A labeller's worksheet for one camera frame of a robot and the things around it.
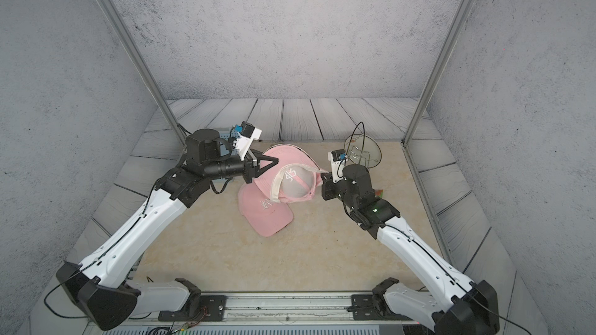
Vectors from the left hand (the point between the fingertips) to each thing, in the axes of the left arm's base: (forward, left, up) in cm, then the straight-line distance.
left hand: (277, 160), depth 64 cm
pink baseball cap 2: (+2, +7, -36) cm, 36 cm away
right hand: (+4, -14, -12) cm, 19 cm away
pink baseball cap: (0, -5, -7) cm, 9 cm away
